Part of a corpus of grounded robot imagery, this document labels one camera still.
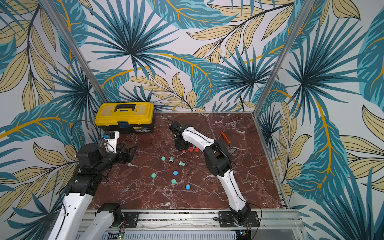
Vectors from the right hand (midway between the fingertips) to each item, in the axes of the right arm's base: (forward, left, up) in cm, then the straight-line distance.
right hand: (183, 147), depth 98 cm
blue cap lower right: (-25, -3, -2) cm, 25 cm away
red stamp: (-2, -9, -1) cm, 9 cm away
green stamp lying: (-9, +8, -1) cm, 12 cm away
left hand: (-14, +24, +23) cm, 36 cm away
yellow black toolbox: (+13, +35, +16) cm, 41 cm away
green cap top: (-7, +13, -2) cm, 14 cm away
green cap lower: (-21, +6, -3) cm, 22 cm away
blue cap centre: (-17, +5, -2) cm, 17 cm away
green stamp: (-11, +1, -1) cm, 11 cm away
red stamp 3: (-2, -1, -1) cm, 2 cm away
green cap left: (-18, +17, -2) cm, 25 cm away
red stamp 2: (-1, -5, -1) cm, 5 cm away
